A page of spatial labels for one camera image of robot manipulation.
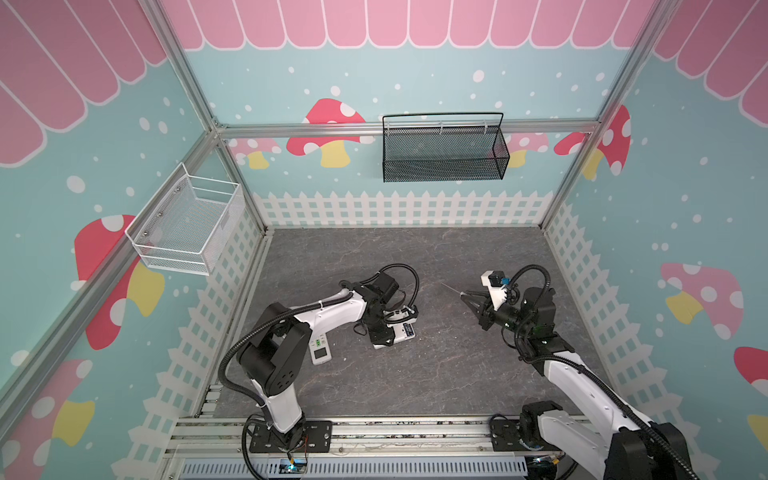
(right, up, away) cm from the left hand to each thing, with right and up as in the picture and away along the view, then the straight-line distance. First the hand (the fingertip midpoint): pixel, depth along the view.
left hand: (383, 336), depth 89 cm
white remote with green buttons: (-19, -4, -2) cm, 19 cm away
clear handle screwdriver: (+21, +14, -10) cm, 27 cm away
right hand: (+22, +14, -9) cm, 28 cm away
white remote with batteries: (+6, +2, 0) cm, 6 cm away
